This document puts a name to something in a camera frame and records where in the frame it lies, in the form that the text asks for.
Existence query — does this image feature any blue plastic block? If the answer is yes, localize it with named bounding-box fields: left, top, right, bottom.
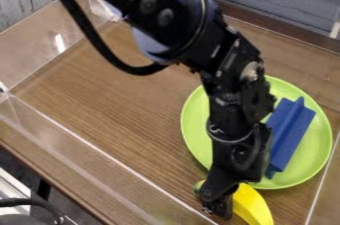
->
left=265, top=97, right=315, bottom=179

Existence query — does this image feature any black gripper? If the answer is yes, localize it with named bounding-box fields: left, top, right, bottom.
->
left=197, top=76, right=277, bottom=221

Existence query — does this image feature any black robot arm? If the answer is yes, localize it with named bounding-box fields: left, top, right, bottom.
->
left=59, top=0, right=275, bottom=219

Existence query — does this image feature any clear acrylic enclosure wall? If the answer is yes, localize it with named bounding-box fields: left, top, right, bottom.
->
left=0, top=0, right=340, bottom=225

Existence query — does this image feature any yellow toy banana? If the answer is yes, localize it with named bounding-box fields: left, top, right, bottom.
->
left=190, top=178, right=275, bottom=225

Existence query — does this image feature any black cable lower left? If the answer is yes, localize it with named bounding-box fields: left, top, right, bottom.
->
left=0, top=198, right=67, bottom=225

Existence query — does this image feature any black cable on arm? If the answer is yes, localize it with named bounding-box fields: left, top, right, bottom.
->
left=31, top=0, right=170, bottom=77

